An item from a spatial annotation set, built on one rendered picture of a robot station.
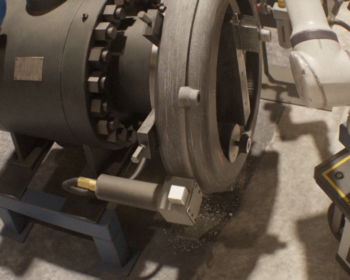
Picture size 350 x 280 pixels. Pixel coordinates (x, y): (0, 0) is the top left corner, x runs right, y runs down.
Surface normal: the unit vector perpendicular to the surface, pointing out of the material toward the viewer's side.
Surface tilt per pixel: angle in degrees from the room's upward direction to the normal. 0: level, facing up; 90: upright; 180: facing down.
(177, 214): 112
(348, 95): 93
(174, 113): 73
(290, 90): 0
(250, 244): 0
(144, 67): 63
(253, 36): 92
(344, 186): 0
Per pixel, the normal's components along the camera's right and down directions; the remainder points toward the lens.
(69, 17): -0.28, -0.35
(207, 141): 0.72, 0.36
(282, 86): -0.13, -0.76
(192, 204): 0.93, 0.13
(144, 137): -0.36, 0.58
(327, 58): -0.06, -0.18
